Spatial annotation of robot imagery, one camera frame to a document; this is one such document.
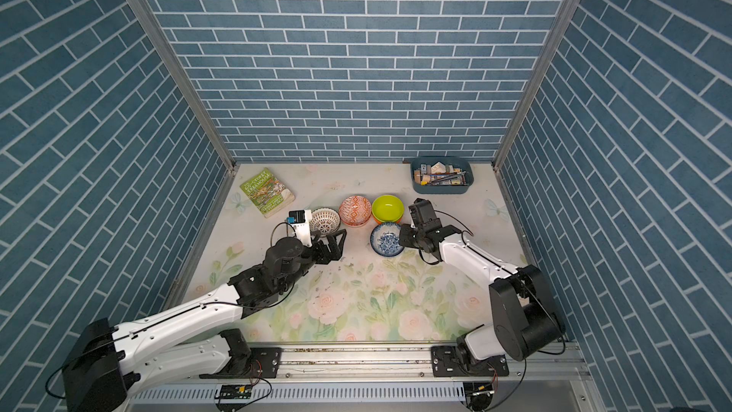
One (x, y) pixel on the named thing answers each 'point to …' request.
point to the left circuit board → (233, 392)
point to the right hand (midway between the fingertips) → (404, 235)
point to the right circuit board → (478, 394)
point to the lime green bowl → (387, 208)
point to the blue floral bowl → (384, 239)
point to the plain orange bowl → (382, 222)
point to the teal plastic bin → (463, 162)
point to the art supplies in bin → (439, 175)
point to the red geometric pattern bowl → (355, 210)
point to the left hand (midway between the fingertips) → (343, 235)
